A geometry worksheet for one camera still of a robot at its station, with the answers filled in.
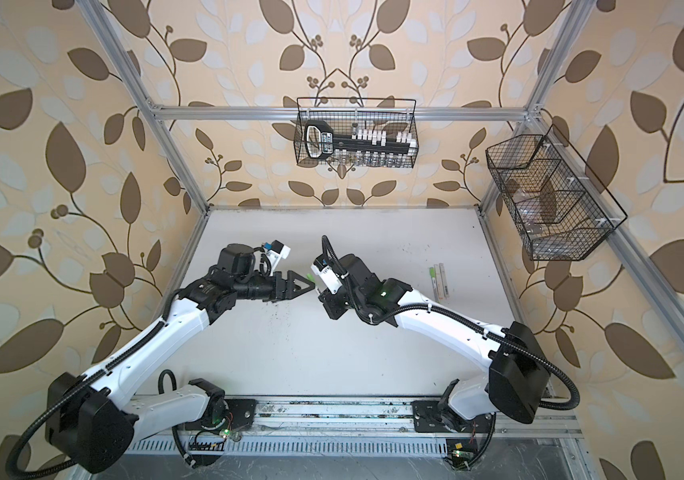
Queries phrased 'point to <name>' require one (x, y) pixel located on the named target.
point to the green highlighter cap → (310, 277)
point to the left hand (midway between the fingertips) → (308, 286)
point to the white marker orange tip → (438, 282)
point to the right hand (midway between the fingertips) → (322, 298)
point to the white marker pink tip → (445, 289)
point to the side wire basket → (562, 211)
